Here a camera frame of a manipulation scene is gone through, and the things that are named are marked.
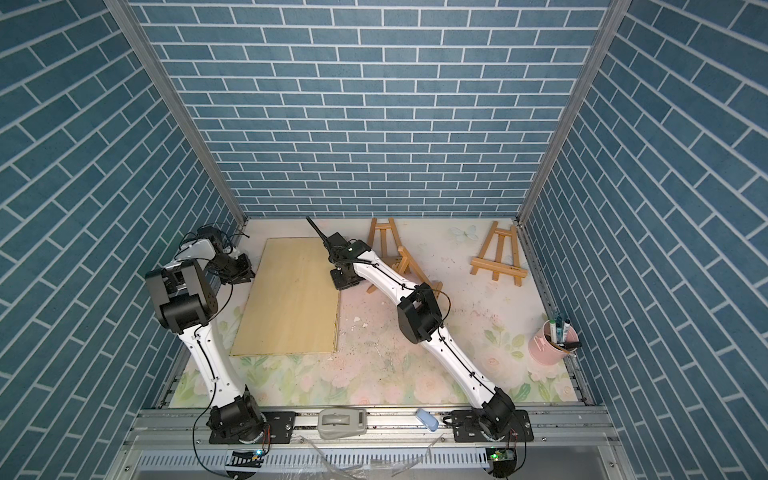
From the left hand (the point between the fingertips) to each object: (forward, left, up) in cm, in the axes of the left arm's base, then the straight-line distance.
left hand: (258, 272), depth 103 cm
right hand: (-5, -30, 0) cm, 30 cm away
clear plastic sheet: (-55, -44, -1) cm, 70 cm away
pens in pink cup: (-25, -93, +10) cm, 96 cm away
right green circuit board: (-52, -74, -3) cm, 90 cm away
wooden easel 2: (+8, -86, +1) cm, 87 cm away
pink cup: (-31, -88, +8) cm, 94 cm away
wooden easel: (+21, -43, +2) cm, 48 cm away
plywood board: (-13, -15, +1) cm, 20 cm away
